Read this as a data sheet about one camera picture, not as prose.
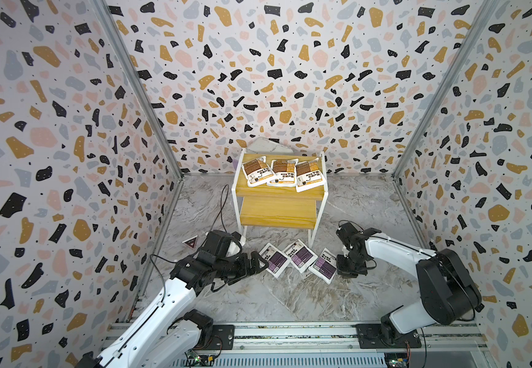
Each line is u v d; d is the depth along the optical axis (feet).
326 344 2.40
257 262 2.20
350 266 2.52
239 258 2.17
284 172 2.40
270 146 3.41
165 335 1.85
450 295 1.45
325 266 2.94
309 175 2.35
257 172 2.40
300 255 3.02
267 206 2.90
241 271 2.13
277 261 2.95
